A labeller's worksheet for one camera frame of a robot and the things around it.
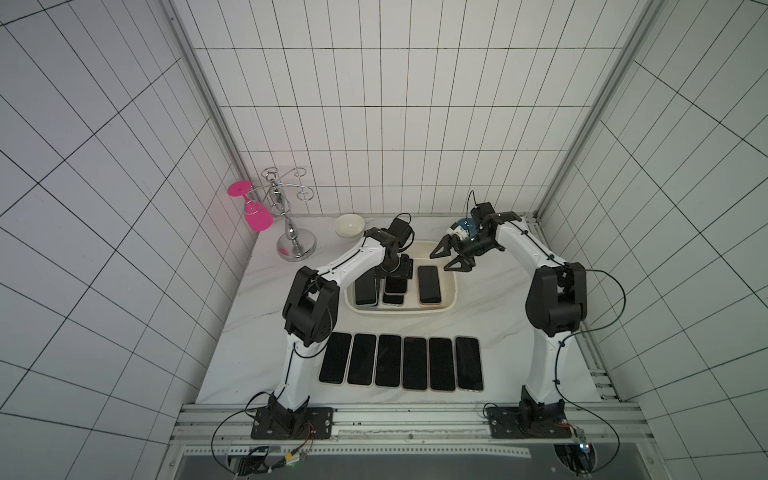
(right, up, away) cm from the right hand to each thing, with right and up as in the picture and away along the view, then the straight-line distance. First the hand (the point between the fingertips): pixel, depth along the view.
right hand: (429, 261), depth 89 cm
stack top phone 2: (-10, -8, +2) cm, 13 cm away
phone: (+1, -10, +5) cm, 11 cm away
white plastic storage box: (-5, -15, +6) cm, 17 cm away
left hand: (-10, -6, +3) cm, 12 cm away
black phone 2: (+2, -28, -9) cm, 29 cm away
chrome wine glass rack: (-47, +5, +20) cm, 51 cm away
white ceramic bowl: (-28, +11, +24) cm, 38 cm away
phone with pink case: (-5, -28, -7) cm, 30 cm away
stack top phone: (-20, -9, +5) cm, 22 cm away
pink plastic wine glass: (-58, +14, +13) cm, 61 cm away
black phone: (-28, -28, -7) cm, 40 cm away
